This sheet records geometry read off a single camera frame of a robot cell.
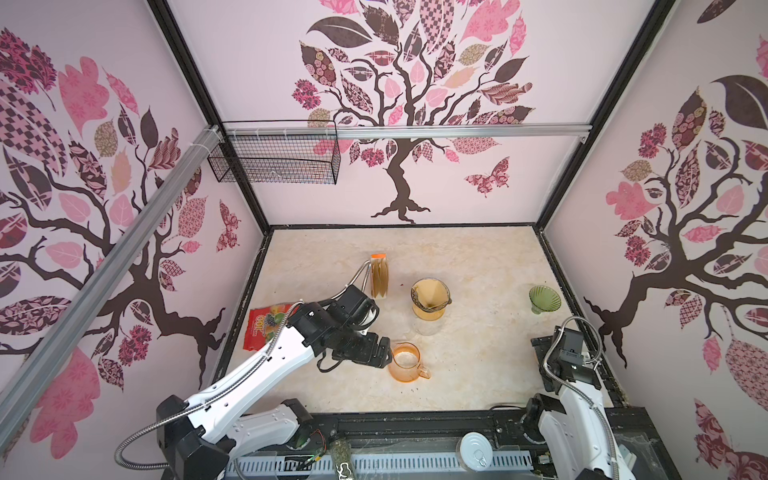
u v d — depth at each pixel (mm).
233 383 411
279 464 700
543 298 926
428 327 902
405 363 854
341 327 502
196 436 373
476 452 659
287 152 948
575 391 541
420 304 777
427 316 825
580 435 482
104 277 531
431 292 823
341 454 682
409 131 928
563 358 640
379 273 1006
